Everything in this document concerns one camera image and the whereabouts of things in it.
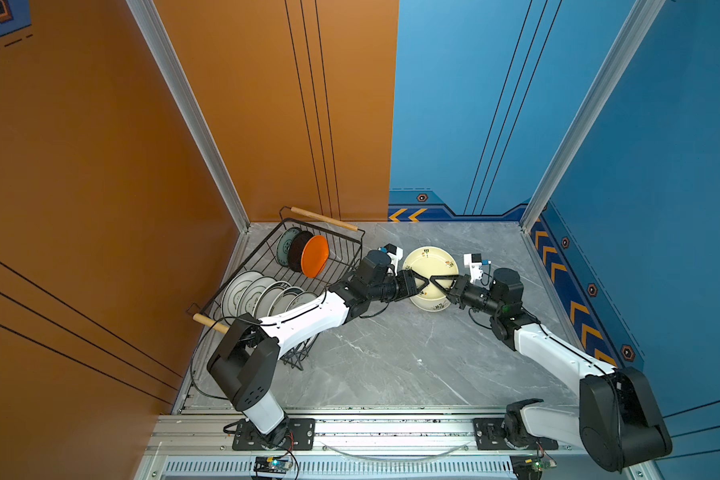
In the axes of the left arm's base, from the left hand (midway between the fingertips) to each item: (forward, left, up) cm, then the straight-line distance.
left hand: (427, 282), depth 78 cm
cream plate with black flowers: (+5, -5, -20) cm, 21 cm away
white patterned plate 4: (-2, +39, -7) cm, 40 cm away
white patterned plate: (+1, +55, -8) cm, 55 cm away
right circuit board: (-38, -23, -22) cm, 50 cm away
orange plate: (+17, +33, -10) cm, 39 cm away
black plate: (+18, +40, -9) cm, 44 cm away
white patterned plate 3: (-1, +44, -7) cm, 44 cm away
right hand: (+1, -1, -1) cm, 2 cm away
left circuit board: (-38, +38, -23) cm, 58 cm away
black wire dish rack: (+21, +24, -12) cm, 34 cm away
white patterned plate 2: (+1, +49, -8) cm, 50 cm away
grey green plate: (+21, +45, -10) cm, 51 cm away
